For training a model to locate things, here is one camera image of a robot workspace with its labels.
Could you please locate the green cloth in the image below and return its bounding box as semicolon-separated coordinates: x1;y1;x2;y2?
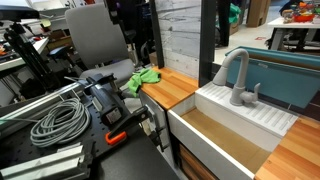
127;67;162;98

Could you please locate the grey drawer front panel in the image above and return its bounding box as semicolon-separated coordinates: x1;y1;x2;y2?
138;89;172;153

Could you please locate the black clamp body with label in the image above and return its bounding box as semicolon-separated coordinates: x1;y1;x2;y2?
78;73;131;127

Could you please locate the grey wood-print backdrop panel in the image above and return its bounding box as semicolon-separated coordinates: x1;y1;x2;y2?
154;0;202;80

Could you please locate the white sink basin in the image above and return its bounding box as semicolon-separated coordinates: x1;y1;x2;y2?
167;81;299;180

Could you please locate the grey plastic faucet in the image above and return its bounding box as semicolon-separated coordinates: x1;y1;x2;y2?
212;48;262;107

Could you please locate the grey office chair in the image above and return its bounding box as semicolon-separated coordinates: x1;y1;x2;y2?
64;3;136;88

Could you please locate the green bag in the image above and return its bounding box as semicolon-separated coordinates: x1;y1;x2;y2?
229;3;242;24

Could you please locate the teal plastic bin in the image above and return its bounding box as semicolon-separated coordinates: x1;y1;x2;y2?
224;45;320;109

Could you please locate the brown cardboard box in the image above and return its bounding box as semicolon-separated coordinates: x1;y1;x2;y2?
245;0;272;28

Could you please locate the black tripod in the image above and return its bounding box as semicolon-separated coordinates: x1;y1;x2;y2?
3;22;56;93

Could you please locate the white table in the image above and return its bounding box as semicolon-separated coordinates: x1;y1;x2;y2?
266;16;320;51

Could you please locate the short aluminium extrusion block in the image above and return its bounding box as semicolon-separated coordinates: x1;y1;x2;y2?
0;143;93;180

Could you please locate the red bowl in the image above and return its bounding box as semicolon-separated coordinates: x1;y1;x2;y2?
293;12;316;24

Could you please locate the black clamp with orange handle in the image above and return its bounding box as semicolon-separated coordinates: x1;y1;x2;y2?
104;105;149;147

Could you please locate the thin black frame post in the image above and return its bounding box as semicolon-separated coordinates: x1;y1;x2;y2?
148;0;165;70

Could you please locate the thick black frame post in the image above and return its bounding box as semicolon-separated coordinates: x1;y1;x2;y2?
198;0;218;88

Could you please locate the long aluminium extrusion rail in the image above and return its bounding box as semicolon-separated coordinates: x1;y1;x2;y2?
0;81;84;134

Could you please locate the grey coiled cable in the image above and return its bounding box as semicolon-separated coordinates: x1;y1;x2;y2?
29;97;92;149

